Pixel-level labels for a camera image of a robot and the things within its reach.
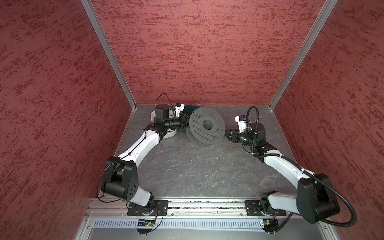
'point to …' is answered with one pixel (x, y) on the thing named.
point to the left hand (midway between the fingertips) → (196, 123)
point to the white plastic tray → (169, 133)
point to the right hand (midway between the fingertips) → (222, 134)
